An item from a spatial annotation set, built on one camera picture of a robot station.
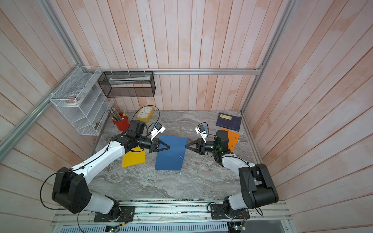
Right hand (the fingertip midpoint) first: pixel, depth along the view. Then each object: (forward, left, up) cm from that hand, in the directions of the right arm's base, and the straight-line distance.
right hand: (187, 147), depth 76 cm
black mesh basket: (+49, +44, +7) cm, 66 cm away
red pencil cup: (+26, +48, -13) cm, 56 cm away
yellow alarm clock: (+42, +36, -17) cm, 57 cm away
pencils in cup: (+29, +51, -5) cm, 59 cm away
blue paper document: (-6, +8, -3) cm, 10 cm away
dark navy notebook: (+36, -33, -20) cm, 53 cm away
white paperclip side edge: (-4, +3, -3) cm, 6 cm away
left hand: (-2, +10, +1) cm, 11 cm away
